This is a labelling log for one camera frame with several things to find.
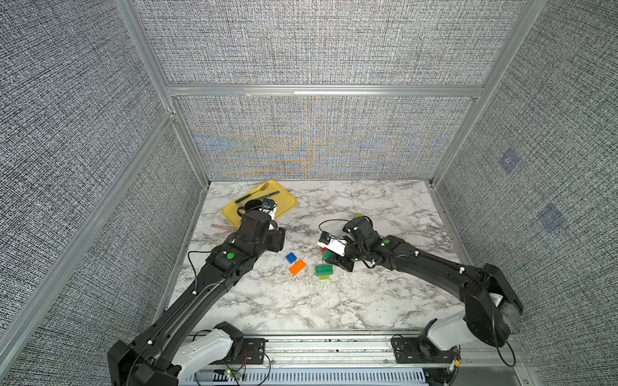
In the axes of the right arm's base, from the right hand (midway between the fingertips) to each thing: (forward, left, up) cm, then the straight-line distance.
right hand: (329, 248), depth 83 cm
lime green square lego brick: (-5, +1, -13) cm, 14 cm away
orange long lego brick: (-2, +11, -13) cm, 17 cm away
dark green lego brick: (-5, +2, -7) cm, 9 cm away
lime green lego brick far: (+23, -15, -13) cm, 30 cm away
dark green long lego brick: (-5, +1, +4) cm, 7 cm away
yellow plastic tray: (+37, +25, -13) cm, 47 cm away
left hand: (+2, +16, +11) cm, 20 cm away
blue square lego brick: (+2, +14, -11) cm, 18 cm away
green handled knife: (+34, +26, -12) cm, 45 cm away
